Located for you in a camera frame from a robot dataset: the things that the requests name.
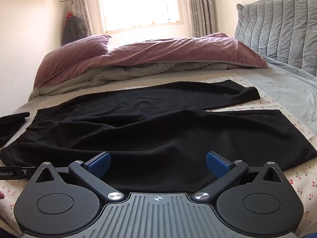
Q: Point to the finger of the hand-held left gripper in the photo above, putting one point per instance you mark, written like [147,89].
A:
[24,172]

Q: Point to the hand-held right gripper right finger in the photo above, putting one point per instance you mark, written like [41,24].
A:
[218,164]

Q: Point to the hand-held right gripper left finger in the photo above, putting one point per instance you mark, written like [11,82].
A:
[97,164]

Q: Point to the black pants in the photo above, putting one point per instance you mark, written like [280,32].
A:
[148,129]

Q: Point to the dark cloth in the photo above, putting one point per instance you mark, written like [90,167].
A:
[11,126]

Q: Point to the grey quilt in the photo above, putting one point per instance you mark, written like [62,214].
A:
[123,73]

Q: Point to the grey bed blanket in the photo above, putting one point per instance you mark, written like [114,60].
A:
[292,89]

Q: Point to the purple pillow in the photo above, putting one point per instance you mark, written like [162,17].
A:
[71,57]

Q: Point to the hanging grey clothes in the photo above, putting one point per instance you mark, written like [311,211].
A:
[73,31]

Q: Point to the grey quilted headboard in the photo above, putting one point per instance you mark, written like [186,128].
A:
[279,29]

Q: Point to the grey curtain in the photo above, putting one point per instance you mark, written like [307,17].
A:
[81,5]
[200,5]

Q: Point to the window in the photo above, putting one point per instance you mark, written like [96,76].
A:
[140,2]

